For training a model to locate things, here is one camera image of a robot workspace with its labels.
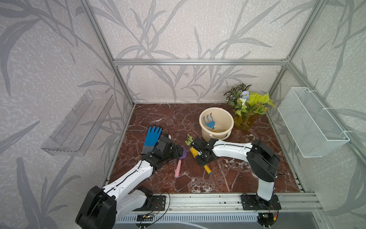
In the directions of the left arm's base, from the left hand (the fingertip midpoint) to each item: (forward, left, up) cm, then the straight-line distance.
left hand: (180, 150), depth 84 cm
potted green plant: (+25, -43, +13) cm, 52 cm away
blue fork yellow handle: (+20, -20, +1) cm, 28 cm away
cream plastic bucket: (+21, -24, 0) cm, 32 cm away
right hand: (-3, -13, -9) cm, 16 cm away
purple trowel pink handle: (+1, -2, -9) cm, 9 cm away
